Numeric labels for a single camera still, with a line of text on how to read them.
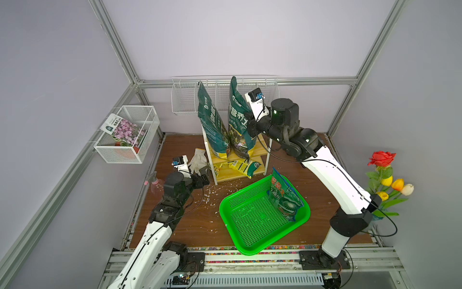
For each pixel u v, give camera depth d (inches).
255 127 22.0
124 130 28.8
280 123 18.4
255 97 19.8
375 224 34.4
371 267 29.1
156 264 22.4
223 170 39.0
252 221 33.3
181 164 24.9
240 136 27.9
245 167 38.5
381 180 25.8
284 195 28.8
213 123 25.0
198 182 26.0
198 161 41.4
